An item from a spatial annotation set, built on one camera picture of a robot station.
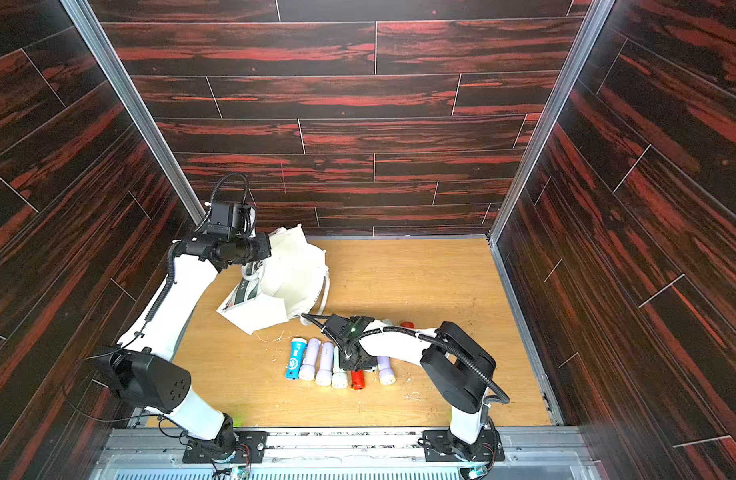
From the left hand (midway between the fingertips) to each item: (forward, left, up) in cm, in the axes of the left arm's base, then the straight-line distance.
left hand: (272, 245), depth 82 cm
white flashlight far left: (-25, -10, -24) cm, 36 cm away
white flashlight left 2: (-27, -19, -24) cm, 41 cm away
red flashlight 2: (-11, -39, -23) cm, 47 cm away
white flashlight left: (-27, -15, -24) cm, 39 cm away
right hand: (-21, -24, -27) cm, 42 cm away
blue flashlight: (-19, -6, -25) cm, 32 cm away
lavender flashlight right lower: (-26, -33, -25) cm, 49 cm away
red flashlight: (-28, -25, -25) cm, 45 cm away
